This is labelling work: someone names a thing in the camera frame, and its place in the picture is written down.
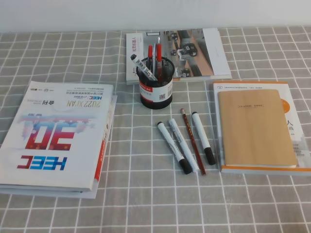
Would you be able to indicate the barcoded white marker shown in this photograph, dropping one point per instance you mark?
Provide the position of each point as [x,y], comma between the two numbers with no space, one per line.
[143,68]

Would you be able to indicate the black mesh pen holder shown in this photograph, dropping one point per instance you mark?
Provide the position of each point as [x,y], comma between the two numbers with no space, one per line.
[157,94]

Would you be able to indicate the grey silver pen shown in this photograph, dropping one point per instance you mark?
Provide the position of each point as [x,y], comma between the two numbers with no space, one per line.
[155,54]

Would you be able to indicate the red brown pencil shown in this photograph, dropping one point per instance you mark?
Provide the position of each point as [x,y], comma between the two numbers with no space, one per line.
[194,146]

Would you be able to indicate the white marker black cap right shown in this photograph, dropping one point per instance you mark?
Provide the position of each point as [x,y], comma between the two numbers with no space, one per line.
[203,137]

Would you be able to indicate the white marker black cap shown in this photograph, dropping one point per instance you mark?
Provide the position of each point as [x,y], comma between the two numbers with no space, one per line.
[184,164]
[203,137]

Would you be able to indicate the white capless marker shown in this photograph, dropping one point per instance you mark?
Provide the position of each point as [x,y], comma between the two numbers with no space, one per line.
[183,145]

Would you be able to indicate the grey checked tablecloth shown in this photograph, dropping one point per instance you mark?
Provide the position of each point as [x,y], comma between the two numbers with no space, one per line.
[142,188]

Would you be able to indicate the white marker black cap left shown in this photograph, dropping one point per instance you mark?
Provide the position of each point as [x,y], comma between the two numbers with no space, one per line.
[184,164]

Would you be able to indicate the robot photo brochure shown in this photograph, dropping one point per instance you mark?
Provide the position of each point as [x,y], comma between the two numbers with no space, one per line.
[197,54]

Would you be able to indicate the tan classic notebook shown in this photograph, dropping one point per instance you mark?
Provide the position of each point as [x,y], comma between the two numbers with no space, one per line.
[254,129]

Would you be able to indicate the white HEEC 30 book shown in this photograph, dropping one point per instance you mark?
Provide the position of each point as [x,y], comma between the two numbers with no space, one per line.
[56,137]

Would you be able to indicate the white orange book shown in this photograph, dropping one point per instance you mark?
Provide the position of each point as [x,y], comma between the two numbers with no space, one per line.
[297,136]

